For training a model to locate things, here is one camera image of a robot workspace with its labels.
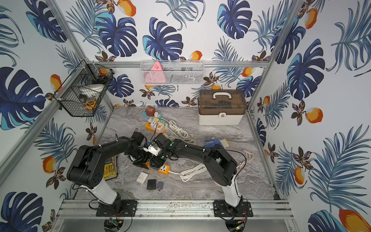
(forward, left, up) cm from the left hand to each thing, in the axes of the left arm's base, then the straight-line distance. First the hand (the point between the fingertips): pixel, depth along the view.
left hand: (152, 159), depth 90 cm
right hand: (-2, -3, +5) cm, 6 cm away
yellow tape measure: (+18, +35, +27) cm, 48 cm away
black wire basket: (+17, +42, +33) cm, 56 cm away
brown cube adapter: (+34, +8, +7) cm, 36 cm away
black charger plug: (-15, -3, +1) cm, 15 cm away
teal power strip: (+37, +14, 0) cm, 40 cm away
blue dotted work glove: (+17, -40, -1) cm, 44 cm away
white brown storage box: (+31, -42, +18) cm, 55 cm away
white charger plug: (-12, +4, -1) cm, 12 cm away
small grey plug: (-14, -8, -1) cm, 16 cm away
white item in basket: (+23, +33, +33) cm, 52 cm away
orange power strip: (-6, -9, +2) cm, 11 cm away
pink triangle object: (+41, +1, +33) cm, 52 cm away
